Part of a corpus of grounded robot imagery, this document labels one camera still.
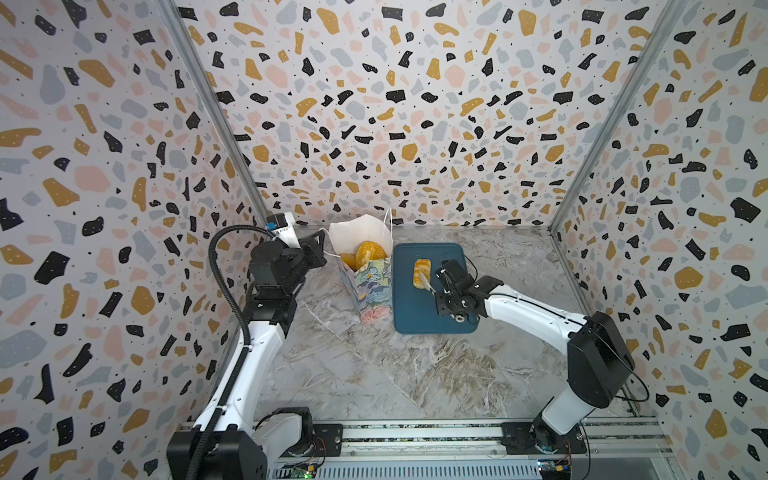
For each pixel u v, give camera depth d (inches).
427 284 36.4
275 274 21.4
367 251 35.7
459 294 26.5
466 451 28.8
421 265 40.9
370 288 33.4
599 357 17.7
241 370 17.6
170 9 26.7
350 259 38.0
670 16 28.2
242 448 14.5
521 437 29.2
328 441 28.8
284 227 25.0
